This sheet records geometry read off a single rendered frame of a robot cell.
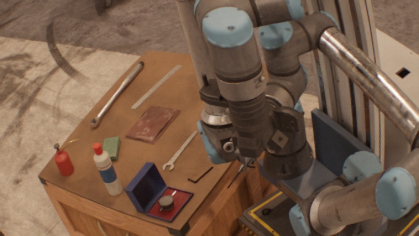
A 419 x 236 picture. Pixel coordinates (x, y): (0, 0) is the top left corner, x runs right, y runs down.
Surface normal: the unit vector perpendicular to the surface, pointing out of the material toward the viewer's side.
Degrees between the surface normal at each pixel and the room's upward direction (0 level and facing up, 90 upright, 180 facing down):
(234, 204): 90
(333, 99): 90
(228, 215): 90
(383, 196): 85
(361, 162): 5
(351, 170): 5
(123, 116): 0
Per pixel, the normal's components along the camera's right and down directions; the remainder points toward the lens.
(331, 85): 0.51, 0.43
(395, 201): -0.85, 0.40
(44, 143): -0.22, -0.78
